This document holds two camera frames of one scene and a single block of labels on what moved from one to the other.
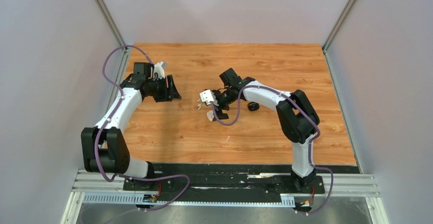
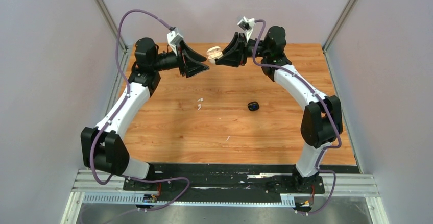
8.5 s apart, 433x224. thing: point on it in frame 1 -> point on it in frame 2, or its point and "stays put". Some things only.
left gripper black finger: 174,94 -> 193,68
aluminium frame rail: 354,184 stays put
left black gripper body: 162,93 -> 182,66
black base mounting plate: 238,178 stays put
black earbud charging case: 253,106 stays put
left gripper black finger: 170,82 -> 194,55
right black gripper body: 225,97 -> 247,49
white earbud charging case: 210,115 -> 214,52
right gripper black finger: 225,106 -> 234,40
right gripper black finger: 220,115 -> 232,57
